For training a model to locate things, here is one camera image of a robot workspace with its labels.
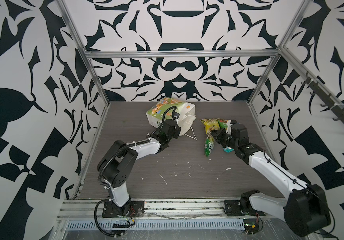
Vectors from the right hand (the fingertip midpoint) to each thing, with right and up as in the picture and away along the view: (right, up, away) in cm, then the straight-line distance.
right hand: (210, 130), depth 82 cm
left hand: (-18, +5, +9) cm, 21 cm away
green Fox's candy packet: (0, -9, +5) cm, 10 cm away
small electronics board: (+16, -44, -10) cm, 48 cm away
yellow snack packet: (+5, +3, +20) cm, 21 cm away
